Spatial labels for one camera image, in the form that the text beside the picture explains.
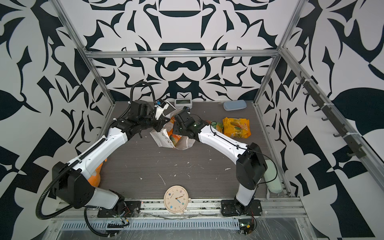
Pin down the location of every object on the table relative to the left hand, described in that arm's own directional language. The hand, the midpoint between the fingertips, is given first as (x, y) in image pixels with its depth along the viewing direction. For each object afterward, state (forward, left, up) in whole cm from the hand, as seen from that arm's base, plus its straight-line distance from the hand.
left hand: (169, 116), depth 78 cm
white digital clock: (+35, -4, -26) cm, 44 cm away
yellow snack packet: (+6, -41, -21) cm, 47 cm away
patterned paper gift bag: (-10, +2, -5) cm, 11 cm away
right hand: (-2, -3, -7) cm, 8 cm away
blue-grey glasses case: (+29, -43, -24) cm, 57 cm away
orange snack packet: (-5, -2, -15) cm, 16 cm away
